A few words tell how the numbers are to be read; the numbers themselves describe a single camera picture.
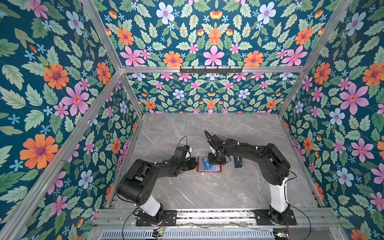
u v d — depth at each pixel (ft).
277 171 1.68
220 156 2.65
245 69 5.98
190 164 2.75
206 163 2.98
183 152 2.47
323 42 2.63
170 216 2.42
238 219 2.45
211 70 3.04
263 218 2.38
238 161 2.98
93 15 2.30
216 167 2.97
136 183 1.49
